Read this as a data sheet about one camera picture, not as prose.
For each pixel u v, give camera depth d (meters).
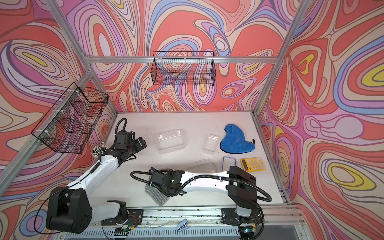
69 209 0.40
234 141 0.99
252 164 0.91
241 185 0.46
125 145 0.65
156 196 0.80
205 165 0.91
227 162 0.93
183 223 0.71
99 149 0.79
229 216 0.73
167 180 0.59
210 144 1.02
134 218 0.72
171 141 1.02
